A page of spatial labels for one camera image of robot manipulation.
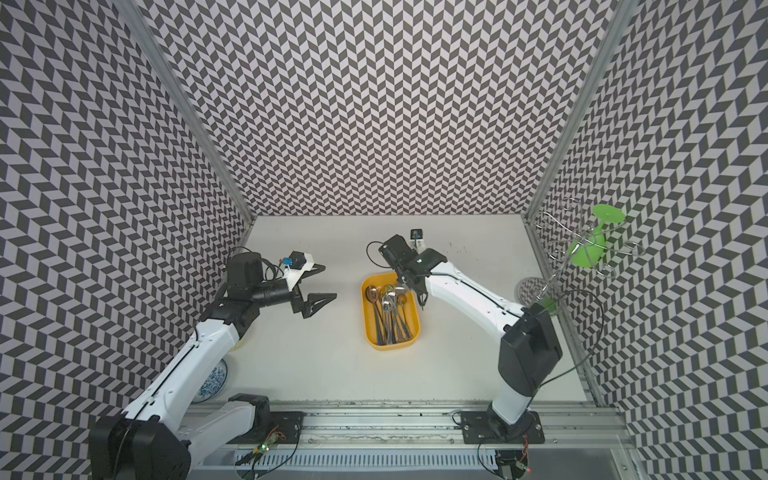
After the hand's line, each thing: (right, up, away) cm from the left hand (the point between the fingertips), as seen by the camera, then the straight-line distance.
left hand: (327, 283), depth 75 cm
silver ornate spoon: (+14, -10, +19) cm, 26 cm away
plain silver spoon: (+18, -5, +22) cm, 29 cm away
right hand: (+25, +1, +9) cm, 26 cm away
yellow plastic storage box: (+22, -11, +19) cm, 31 cm away
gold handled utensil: (+19, -8, +22) cm, 30 cm away
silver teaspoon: (+16, -7, +21) cm, 27 cm away
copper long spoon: (+10, -6, +20) cm, 23 cm away
